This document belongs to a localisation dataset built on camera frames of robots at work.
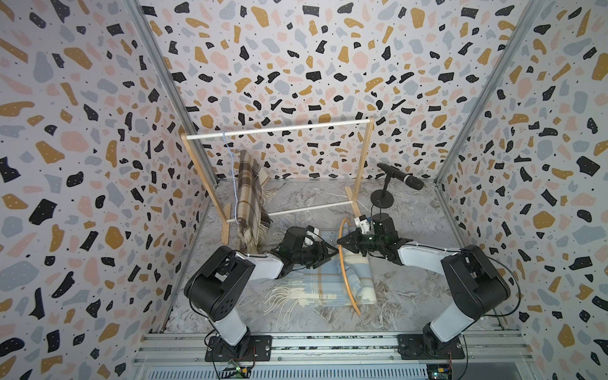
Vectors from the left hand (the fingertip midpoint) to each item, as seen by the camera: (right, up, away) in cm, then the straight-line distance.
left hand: (339, 255), depth 85 cm
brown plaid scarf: (-31, +15, +1) cm, 34 cm away
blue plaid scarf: (-5, -11, +1) cm, 12 cm away
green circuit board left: (-32, -32, -14) cm, 47 cm away
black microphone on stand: (+24, +21, +28) cm, 42 cm away
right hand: (0, +4, +1) cm, 5 cm away
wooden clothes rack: (-47, +20, +5) cm, 51 cm away
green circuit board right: (+29, -32, -13) cm, 46 cm away
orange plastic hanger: (+1, -4, -3) cm, 5 cm away
